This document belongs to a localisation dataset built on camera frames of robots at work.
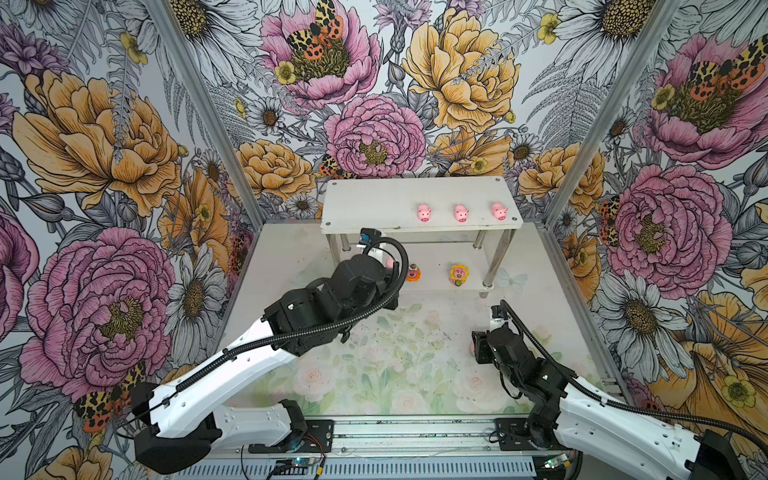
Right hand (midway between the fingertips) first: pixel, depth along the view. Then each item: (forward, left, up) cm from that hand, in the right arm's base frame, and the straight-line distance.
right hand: (480, 343), depth 83 cm
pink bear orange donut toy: (+21, +17, +4) cm, 27 cm away
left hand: (+3, +24, +27) cm, 36 cm away
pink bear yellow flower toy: (+21, +3, +4) cm, 21 cm away
